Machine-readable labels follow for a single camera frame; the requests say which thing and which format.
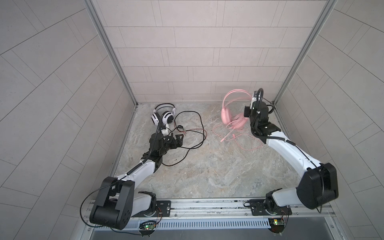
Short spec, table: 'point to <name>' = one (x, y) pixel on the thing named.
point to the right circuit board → (276, 225)
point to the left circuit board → (147, 228)
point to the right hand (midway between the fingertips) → (251, 101)
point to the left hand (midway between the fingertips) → (181, 134)
